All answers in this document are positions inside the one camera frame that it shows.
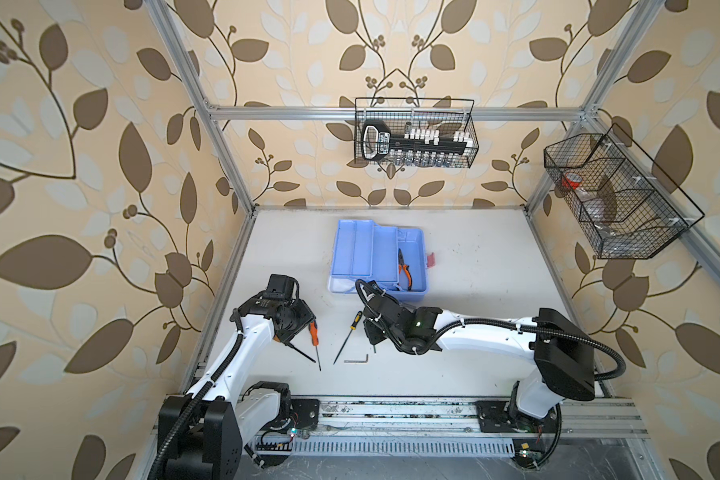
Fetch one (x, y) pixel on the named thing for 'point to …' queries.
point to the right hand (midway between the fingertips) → (367, 323)
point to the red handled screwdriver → (315, 339)
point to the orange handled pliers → (406, 268)
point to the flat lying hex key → (358, 361)
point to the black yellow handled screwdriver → (352, 327)
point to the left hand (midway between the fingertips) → (309, 317)
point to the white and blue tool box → (364, 250)
